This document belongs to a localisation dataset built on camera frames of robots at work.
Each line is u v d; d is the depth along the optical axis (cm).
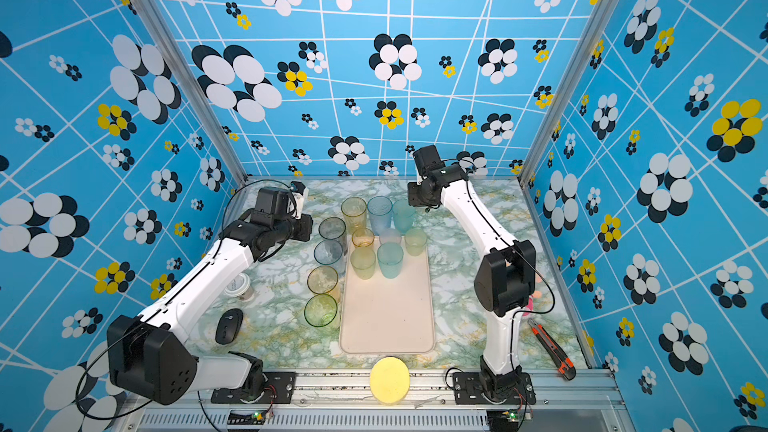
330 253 91
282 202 64
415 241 99
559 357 77
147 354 40
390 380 73
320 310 81
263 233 58
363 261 92
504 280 50
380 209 95
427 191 69
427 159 69
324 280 90
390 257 93
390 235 99
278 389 73
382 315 84
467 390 72
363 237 96
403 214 97
